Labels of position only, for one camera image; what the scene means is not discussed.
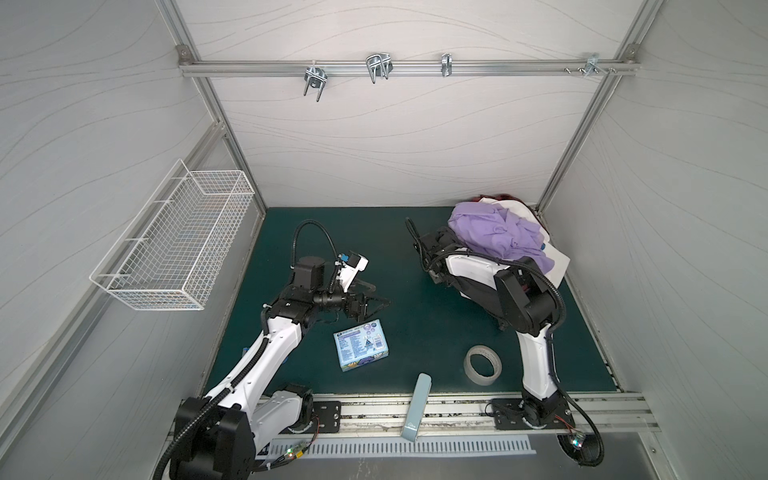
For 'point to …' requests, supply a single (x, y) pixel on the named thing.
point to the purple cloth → (491, 230)
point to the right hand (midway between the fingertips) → (453, 259)
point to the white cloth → (527, 215)
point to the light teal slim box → (417, 406)
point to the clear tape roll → (490, 356)
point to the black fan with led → (584, 448)
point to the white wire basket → (176, 248)
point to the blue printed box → (360, 345)
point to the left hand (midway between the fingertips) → (383, 292)
